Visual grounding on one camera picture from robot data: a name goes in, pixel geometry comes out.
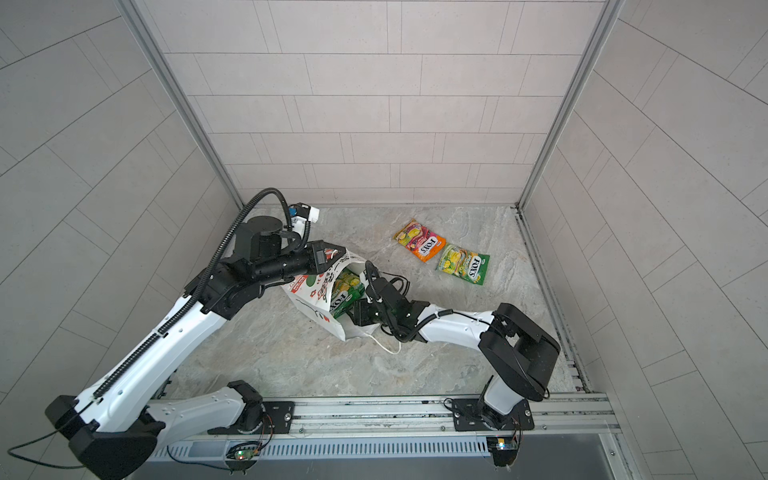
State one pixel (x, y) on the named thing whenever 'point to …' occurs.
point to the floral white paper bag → (314, 292)
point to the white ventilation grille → (214, 450)
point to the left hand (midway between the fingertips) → (352, 251)
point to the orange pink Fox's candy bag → (420, 241)
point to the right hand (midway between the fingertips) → (350, 312)
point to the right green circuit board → (504, 443)
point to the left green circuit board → (245, 453)
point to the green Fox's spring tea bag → (463, 263)
